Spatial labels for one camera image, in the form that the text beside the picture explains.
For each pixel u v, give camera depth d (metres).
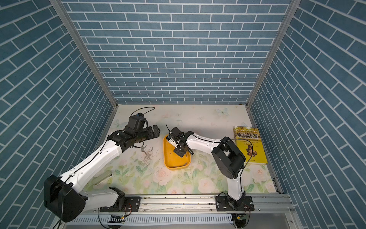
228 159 0.50
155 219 0.77
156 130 0.72
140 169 0.86
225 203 0.74
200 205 0.76
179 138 0.72
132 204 0.74
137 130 0.61
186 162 0.89
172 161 0.92
